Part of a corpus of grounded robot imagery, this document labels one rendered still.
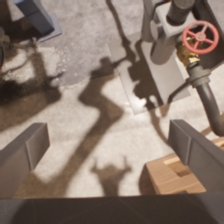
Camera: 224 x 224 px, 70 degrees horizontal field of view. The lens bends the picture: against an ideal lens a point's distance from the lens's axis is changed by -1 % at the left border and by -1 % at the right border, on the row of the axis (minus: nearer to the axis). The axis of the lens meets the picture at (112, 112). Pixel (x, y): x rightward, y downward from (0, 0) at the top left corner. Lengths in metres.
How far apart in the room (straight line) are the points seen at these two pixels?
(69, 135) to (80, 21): 0.65
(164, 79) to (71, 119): 0.53
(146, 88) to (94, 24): 0.46
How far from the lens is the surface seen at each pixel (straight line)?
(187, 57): 0.44
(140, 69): 0.88
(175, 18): 0.44
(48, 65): 0.99
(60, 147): 0.90
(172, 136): 0.16
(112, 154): 0.84
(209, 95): 0.43
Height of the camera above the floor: 0.83
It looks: 82 degrees down
